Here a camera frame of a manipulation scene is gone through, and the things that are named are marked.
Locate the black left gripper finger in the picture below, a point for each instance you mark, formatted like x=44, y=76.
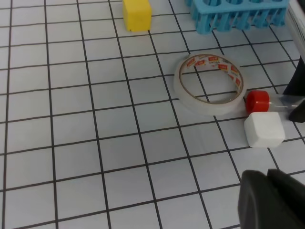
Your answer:
x=271, y=201

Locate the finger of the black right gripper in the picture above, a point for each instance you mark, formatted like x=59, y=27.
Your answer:
x=296, y=85
x=298, y=114

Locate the clear tube red cap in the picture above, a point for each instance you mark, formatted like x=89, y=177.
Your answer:
x=262, y=101

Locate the blue test tube rack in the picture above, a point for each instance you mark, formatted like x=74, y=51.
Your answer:
x=224, y=15

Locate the white grid-pattern cloth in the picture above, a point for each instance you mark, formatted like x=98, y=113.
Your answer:
x=93, y=136

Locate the white foam cube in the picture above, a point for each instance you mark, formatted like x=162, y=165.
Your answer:
x=264, y=129

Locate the white device edge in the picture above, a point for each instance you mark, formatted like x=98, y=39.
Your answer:
x=295, y=21

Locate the white adhesive tape roll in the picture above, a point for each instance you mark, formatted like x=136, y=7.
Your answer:
x=213, y=62

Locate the yellow foam cube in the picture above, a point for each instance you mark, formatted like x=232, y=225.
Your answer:
x=137, y=15

